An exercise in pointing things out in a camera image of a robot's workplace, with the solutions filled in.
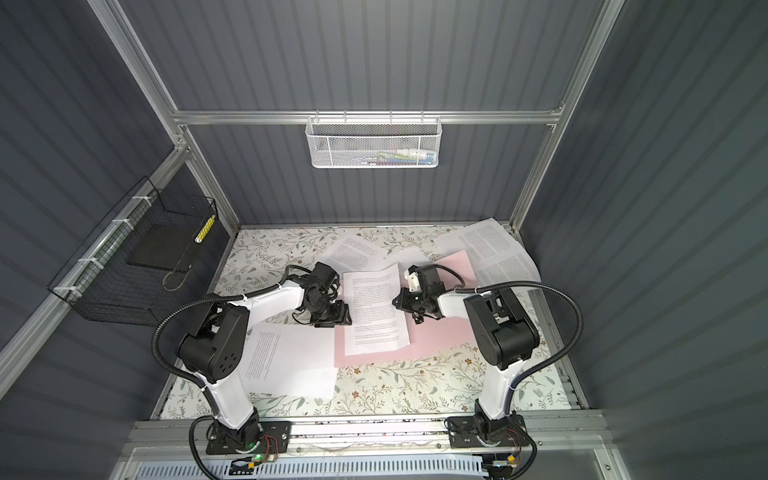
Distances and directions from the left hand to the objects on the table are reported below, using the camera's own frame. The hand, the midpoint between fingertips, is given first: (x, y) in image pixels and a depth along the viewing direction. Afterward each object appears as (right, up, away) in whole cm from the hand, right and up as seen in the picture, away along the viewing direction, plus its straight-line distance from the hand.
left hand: (345, 323), depth 93 cm
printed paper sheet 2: (-16, -9, -6) cm, 19 cm away
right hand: (+16, +6, +4) cm, 18 cm away
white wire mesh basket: (+8, +63, +19) cm, 66 cm away
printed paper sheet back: (0, +22, +20) cm, 30 cm away
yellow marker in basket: (-37, +29, -11) cm, 48 cm away
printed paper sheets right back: (+56, +20, +20) cm, 62 cm away
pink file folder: (+26, -5, +1) cm, 27 cm away
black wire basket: (-46, +20, -19) cm, 54 cm away
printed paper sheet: (+10, 0, +1) cm, 10 cm away
